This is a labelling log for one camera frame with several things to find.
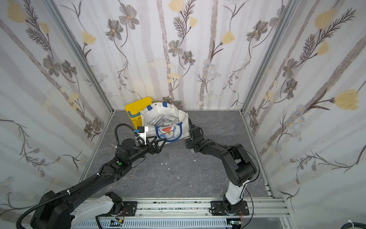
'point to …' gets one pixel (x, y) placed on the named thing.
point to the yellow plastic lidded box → (134, 110)
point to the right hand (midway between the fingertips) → (193, 137)
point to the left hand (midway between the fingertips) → (162, 138)
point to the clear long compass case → (164, 120)
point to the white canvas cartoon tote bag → (172, 132)
